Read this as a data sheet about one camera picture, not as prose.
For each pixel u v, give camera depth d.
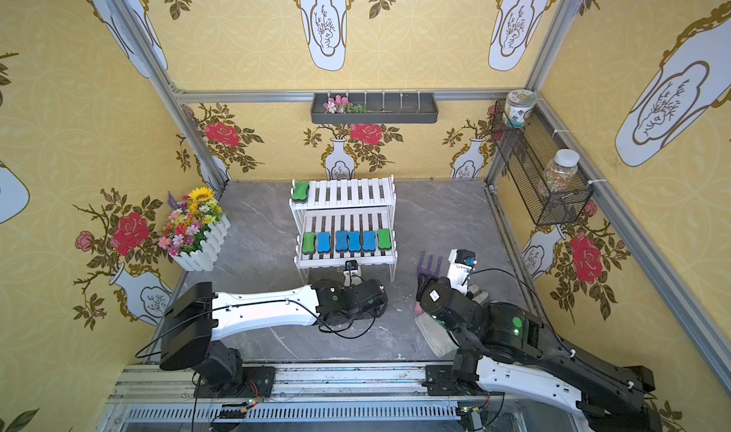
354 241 0.86
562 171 0.65
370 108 0.89
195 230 0.85
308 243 0.86
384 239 0.87
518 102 0.84
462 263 0.56
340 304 0.55
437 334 0.82
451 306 0.45
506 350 0.42
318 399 0.72
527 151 0.92
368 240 0.87
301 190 0.79
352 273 0.74
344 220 0.93
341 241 0.87
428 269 0.95
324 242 0.86
